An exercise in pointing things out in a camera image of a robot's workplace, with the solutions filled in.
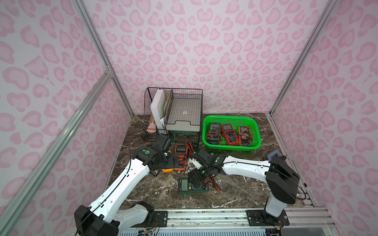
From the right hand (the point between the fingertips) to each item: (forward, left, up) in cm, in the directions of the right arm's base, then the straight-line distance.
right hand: (193, 177), depth 82 cm
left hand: (+4, +12, +12) cm, 17 cm away
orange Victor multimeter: (+29, -34, -1) cm, 45 cm away
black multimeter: (+19, +2, -1) cm, 19 cm away
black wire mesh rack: (+32, +32, 0) cm, 45 cm away
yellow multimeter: (+5, +16, -2) cm, 16 cm away
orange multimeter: (+18, +8, -1) cm, 20 cm away
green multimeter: (-4, 0, -2) cm, 4 cm away
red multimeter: (+30, -24, -1) cm, 38 cm away
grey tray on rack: (+41, +8, +7) cm, 43 cm away
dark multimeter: (+25, -12, +3) cm, 28 cm away
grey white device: (+20, -53, -5) cm, 57 cm away
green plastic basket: (+45, -31, -4) cm, 55 cm away
